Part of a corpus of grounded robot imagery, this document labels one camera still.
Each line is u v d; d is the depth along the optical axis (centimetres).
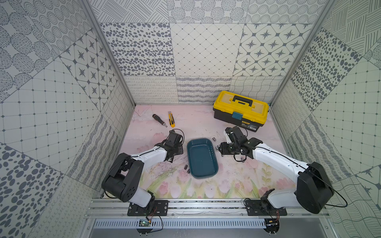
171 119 110
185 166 88
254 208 74
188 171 86
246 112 95
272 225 73
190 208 76
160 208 74
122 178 45
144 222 72
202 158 96
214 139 100
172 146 71
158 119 111
